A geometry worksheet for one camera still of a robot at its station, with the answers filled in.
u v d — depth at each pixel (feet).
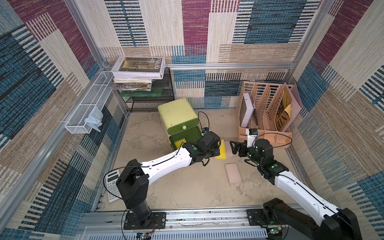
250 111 3.12
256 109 3.23
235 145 2.39
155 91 3.26
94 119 2.17
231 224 2.39
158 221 2.44
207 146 1.99
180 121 2.80
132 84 2.71
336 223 1.30
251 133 2.30
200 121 3.99
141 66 2.77
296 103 2.69
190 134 2.98
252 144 2.29
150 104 3.17
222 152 2.72
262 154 1.99
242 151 2.38
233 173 2.95
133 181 1.50
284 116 3.07
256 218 2.40
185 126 2.81
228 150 2.70
